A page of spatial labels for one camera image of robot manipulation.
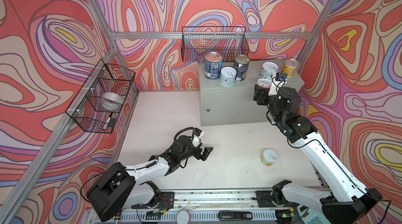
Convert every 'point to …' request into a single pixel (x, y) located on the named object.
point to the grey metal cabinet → (228, 102)
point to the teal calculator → (309, 215)
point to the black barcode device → (235, 216)
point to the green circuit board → (152, 215)
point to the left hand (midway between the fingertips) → (207, 143)
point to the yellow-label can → (268, 157)
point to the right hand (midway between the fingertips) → (263, 89)
